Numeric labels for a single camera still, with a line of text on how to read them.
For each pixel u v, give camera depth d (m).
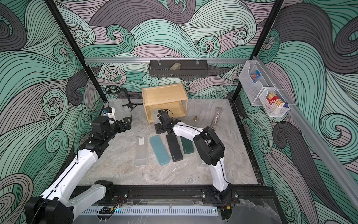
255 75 0.84
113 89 0.93
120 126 0.69
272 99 0.66
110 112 0.68
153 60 0.93
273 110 0.63
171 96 0.96
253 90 0.83
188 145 0.92
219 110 1.08
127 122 0.71
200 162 0.82
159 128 0.86
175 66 0.92
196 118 1.06
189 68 0.95
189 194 0.75
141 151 0.92
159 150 0.92
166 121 0.74
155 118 1.01
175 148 0.92
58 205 0.37
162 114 0.74
